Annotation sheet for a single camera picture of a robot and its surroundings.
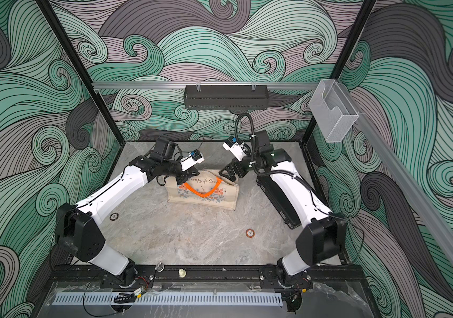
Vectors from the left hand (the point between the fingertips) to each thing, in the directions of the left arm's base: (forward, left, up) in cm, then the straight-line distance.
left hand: (196, 168), depth 81 cm
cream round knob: (-35, +4, -18) cm, 40 cm away
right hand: (-1, -12, +3) cm, 13 cm away
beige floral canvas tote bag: (-4, -5, -8) cm, 10 cm away
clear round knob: (-33, +12, -18) cm, 40 cm away
